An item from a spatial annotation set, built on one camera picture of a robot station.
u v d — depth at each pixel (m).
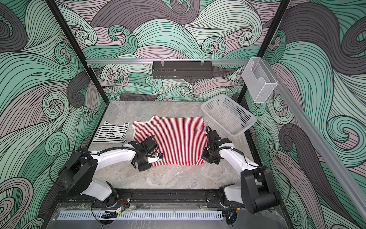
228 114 1.10
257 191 0.41
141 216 0.76
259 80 0.79
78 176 0.43
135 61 1.81
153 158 0.76
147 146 0.70
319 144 0.52
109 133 0.98
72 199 0.74
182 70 0.95
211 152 0.64
